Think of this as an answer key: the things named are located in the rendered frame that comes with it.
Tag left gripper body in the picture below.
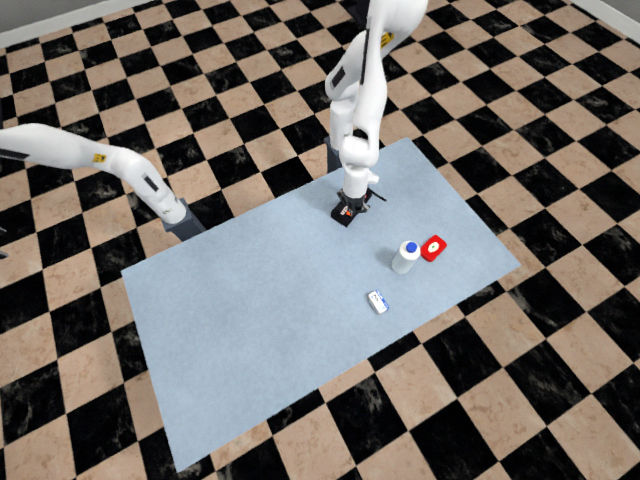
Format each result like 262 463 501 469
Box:
342 191 366 207

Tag white bottle with blue cap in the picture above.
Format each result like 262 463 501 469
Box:
392 241 420 274

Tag red rectangular tin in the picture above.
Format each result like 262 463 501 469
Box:
420 235 447 262

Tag black power strip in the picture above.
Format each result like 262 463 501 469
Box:
331 185 387 228

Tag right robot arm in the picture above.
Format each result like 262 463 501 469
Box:
0 124 186 224

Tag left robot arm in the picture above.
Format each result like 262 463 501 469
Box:
325 0 428 198

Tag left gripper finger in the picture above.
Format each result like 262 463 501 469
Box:
337 188 352 214
350 201 370 216

